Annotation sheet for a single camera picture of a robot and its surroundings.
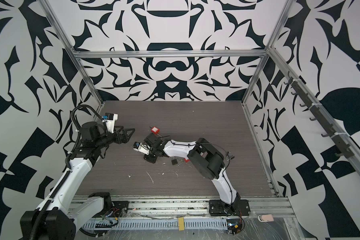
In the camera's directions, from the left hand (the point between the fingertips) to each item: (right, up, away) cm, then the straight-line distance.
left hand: (128, 125), depth 77 cm
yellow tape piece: (+27, -45, -7) cm, 53 cm away
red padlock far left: (+10, -4, +25) cm, 27 cm away
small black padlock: (+23, -22, +12) cm, 34 cm away
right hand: (+7, -17, +13) cm, 23 cm away
